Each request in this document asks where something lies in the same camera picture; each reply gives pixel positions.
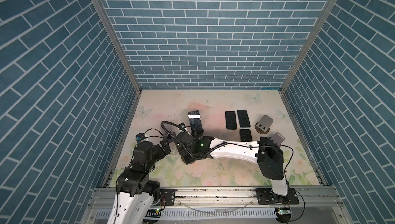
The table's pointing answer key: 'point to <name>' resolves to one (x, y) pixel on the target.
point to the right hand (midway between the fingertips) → (180, 141)
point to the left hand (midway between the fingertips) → (163, 144)
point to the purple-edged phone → (246, 135)
